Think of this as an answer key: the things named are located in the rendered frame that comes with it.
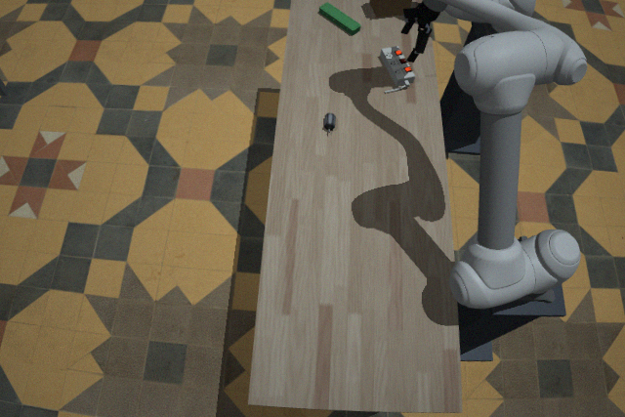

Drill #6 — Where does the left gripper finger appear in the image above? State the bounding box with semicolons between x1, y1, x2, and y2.
401;4;421;34
407;20;432;63

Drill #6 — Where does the green long box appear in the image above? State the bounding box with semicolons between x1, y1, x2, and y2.
319;2;360;35

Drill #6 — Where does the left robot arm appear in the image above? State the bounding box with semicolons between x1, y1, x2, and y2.
423;0;587;309

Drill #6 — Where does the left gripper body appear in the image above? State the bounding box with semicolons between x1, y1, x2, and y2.
418;1;440;28

